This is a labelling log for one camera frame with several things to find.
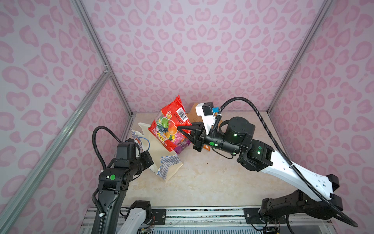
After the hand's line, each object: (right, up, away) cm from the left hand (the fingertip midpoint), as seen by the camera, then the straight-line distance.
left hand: (152, 154), depth 69 cm
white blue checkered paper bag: (+6, -4, +3) cm, 8 cm away
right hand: (+15, +13, -21) cm, 29 cm away
